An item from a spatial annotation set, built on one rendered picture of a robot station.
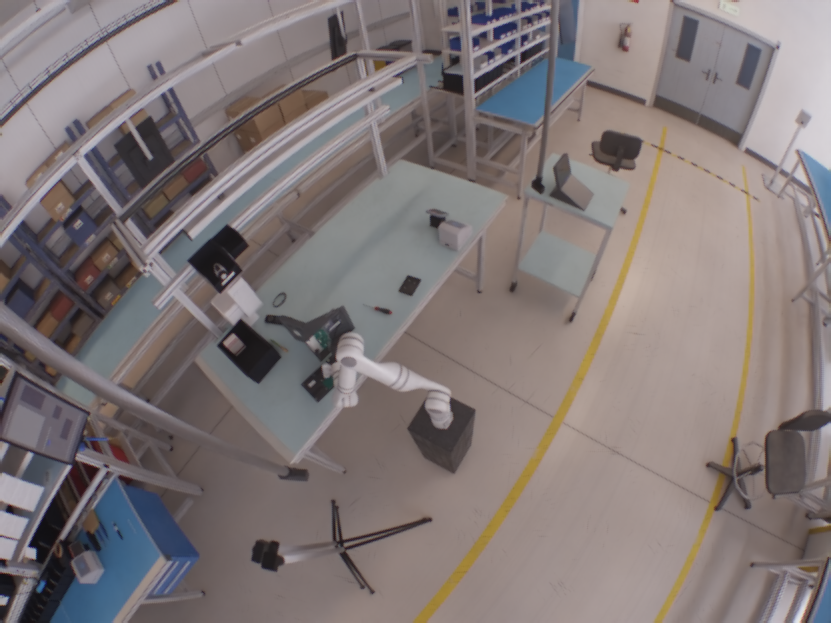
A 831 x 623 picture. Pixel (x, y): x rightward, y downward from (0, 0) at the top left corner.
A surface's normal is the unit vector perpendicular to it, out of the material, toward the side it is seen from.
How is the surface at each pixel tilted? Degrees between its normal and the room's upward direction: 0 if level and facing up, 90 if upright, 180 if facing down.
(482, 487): 0
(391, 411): 0
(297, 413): 0
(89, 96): 90
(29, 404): 101
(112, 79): 90
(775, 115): 90
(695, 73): 90
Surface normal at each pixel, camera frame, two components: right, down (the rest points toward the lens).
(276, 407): -0.12, -0.54
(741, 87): -0.58, 0.72
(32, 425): 0.98, 0.20
